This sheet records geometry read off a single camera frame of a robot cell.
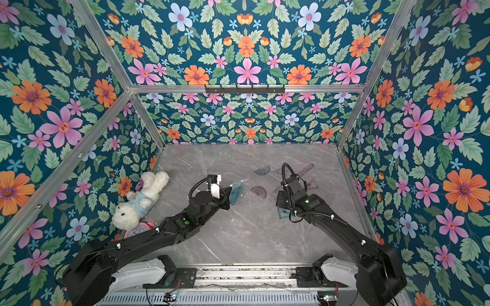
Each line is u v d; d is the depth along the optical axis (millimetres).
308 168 1084
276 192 985
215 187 681
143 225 862
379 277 393
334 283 602
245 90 930
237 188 858
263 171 1077
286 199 706
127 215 821
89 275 403
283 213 915
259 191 992
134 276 525
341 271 522
